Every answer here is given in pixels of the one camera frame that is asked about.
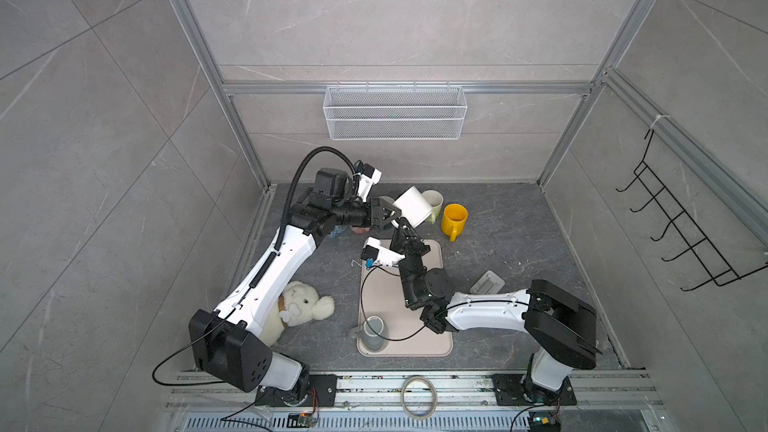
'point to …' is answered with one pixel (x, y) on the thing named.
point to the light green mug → (435, 199)
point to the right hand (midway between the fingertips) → (410, 217)
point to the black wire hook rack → (666, 205)
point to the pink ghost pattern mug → (360, 230)
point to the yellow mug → (454, 220)
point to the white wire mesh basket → (395, 113)
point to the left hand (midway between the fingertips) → (398, 208)
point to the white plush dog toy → (298, 304)
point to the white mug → (413, 206)
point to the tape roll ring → (402, 392)
